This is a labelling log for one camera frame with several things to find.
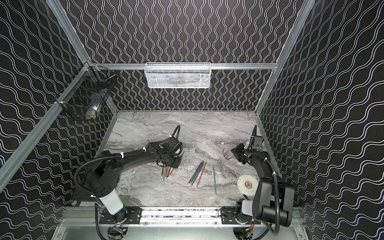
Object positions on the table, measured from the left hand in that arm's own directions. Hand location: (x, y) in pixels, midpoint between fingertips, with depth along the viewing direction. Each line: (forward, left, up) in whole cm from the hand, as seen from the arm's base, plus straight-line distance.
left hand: (178, 161), depth 88 cm
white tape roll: (-9, -40, -4) cm, 41 cm away
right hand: (+8, -32, +4) cm, 34 cm away
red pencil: (-5, -14, -5) cm, 16 cm away
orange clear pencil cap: (+11, -30, -5) cm, 32 cm away
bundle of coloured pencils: (-4, +7, -5) cm, 10 cm away
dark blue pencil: (-5, -10, -4) cm, 12 cm away
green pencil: (-8, -22, -5) cm, 24 cm away
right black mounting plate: (-25, -28, -3) cm, 38 cm away
